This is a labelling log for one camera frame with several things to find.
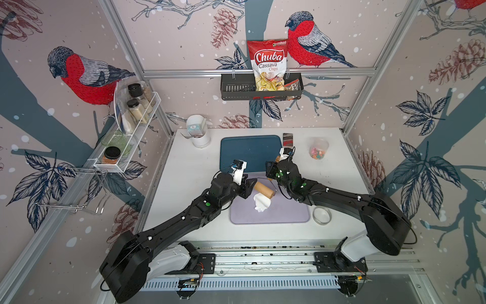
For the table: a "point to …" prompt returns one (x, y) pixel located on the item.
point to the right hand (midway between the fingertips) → (265, 162)
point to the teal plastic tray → (255, 150)
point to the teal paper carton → (195, 130)
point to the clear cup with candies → (319, 148)
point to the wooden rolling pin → (264, 189)
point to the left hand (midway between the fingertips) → (255, 174)
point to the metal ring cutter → (321, 215)
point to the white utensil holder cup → (204, 140)
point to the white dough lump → (261, 202)
